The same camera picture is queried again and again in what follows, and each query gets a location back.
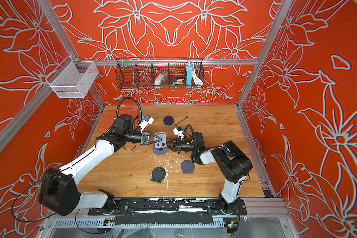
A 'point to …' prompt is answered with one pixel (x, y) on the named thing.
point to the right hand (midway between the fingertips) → (162, 149)
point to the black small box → (177, 81)
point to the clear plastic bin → (73, 79)
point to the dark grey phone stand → (158, 174)
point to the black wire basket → (141, 72)
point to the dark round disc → (168, 120)
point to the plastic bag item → (160, 80)
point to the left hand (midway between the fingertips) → (160, 139)
